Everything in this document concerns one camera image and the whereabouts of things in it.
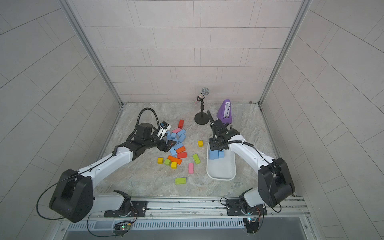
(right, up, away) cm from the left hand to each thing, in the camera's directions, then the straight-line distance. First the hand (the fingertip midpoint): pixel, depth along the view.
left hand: (173, 136), depth 84 cm
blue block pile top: (+4, +1, +15) cm, 16 cm away
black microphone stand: (+16, +10, +22) cm, 29 cm away
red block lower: (+4, -12, +5) cm, 14 cm away
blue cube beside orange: (-1, -11, +4) cm, 11 cm away
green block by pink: (+13, -13, +3) cm, 19 cm away
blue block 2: (+25, -11, +4) cm, 28 cm away
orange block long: (0, -14, +3) cm, 14 cm away
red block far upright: (+2, +6, +19) cm, 20 cm away
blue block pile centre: (+4, -2, +12) cm, 13 cm away
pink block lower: (+10, -18, +1) cm, 21 cm away
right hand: (+24, -5, +2) cm, 24 cm away
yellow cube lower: (0, -16, -1) cm, 16 cm away
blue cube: (+28, -11, +4) cm, 31 cm away
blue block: (+22, -11, +3) cm, 25 cm away
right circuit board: (+39, -38, -18) cm, 57 cm away
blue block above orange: (+2, -7, +7) cm, 10 cm away
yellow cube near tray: (+15, -6, +9) cm, 19 cm away
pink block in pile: (-1, +2, +14) cm, 15 cm away
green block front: (+5, -23, -5) cm, 24 cm away
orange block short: (+3, -9, +6) cm, 12 cm away
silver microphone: (+18, +26, +1) cm, 31 cm away
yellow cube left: (-8, -14, +1) cm, 16 cm away
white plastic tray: (+29, -19, +1) cm, 34 cm away
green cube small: (-4, -15, 0) cm, 15 cm away
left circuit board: (-19, -37, -19) cm, 46 cm away
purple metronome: (+32, +14, +14) cm, 38 cm away
